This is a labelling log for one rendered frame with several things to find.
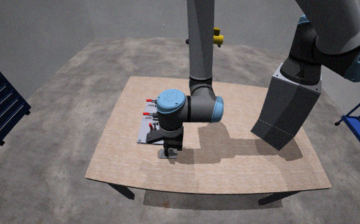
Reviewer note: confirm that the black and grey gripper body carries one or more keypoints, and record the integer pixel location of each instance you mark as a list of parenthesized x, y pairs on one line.
[(177, 141)]

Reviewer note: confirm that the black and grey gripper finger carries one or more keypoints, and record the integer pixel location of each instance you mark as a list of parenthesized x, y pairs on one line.
[(169, 152)]

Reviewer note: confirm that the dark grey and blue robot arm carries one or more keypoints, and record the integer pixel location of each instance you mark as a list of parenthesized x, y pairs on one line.
[(328, 34)]

